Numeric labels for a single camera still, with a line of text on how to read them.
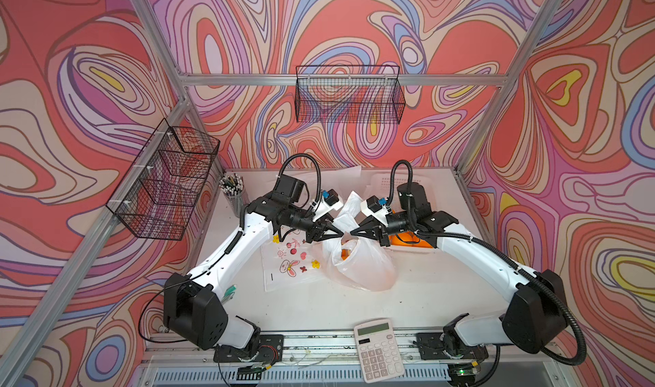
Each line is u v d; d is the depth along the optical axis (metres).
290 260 0.91
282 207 0.60
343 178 1.16
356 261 0.75
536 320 0.40
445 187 1.12
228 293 0.84
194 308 0.40
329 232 0.68
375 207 0.61
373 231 0.67
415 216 0.61
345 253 0.78
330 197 0.62
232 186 0.91
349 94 0.96
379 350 0.72
